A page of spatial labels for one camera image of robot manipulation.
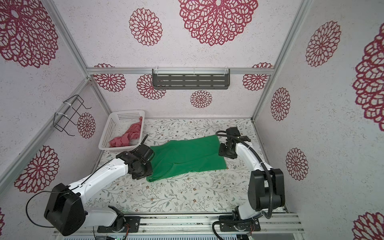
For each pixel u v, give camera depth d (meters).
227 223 0.73
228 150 0.75
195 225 0.76
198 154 0.96
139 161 0.61
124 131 1.12
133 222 0.74
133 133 1.02
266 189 0.44
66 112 0.76
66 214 0.41
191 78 0.96
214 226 0.68
